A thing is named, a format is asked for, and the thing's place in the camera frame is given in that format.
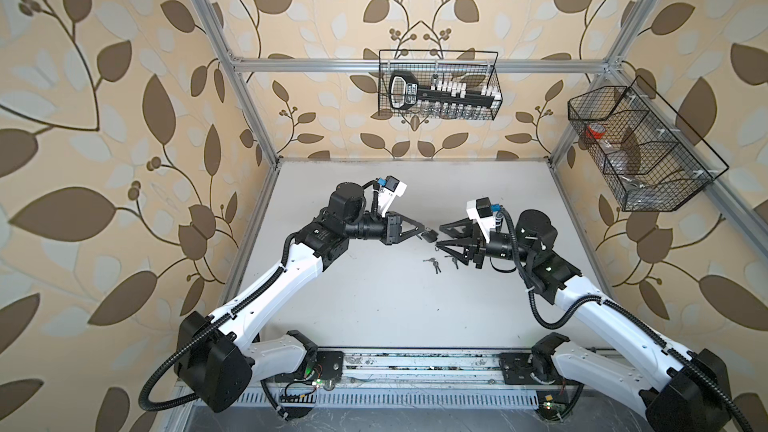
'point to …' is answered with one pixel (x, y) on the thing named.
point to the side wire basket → (652, 160)
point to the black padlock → (430, 236)
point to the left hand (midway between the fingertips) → (425, 229)
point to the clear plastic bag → (640, 186)
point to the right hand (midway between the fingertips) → (441, 238)
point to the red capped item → (595, 130)
